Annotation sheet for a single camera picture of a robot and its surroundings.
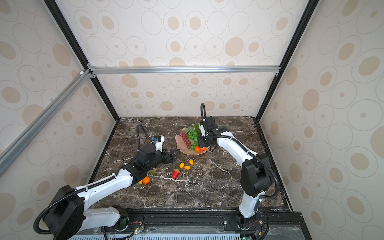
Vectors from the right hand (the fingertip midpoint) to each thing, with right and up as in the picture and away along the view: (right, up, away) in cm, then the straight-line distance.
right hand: (202, 141), depth 90 cm
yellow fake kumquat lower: (-9, -16, +3) cm, 19 cm away
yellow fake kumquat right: (-7, -13, +5) cm, 15 cm away
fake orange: (+1, -3, -11) cm, 11 cm away
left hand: (-14, -3, -10) cm, 17 cm away
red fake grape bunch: (-11, +3, +11) cm, 16 cm away
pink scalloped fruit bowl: (-13, -4, +10) cm, 17 cm away
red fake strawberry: (-16, -19, -1) cm, 25 cm away
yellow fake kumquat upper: (-13, -15, +3) cm, 20 cm away
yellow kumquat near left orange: (-27, -15, -26) cm, 41 cm away
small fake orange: (-3, -5, +7) cm, 9 cm away
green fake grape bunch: (-6, +5, +13) cm, 15 cm away
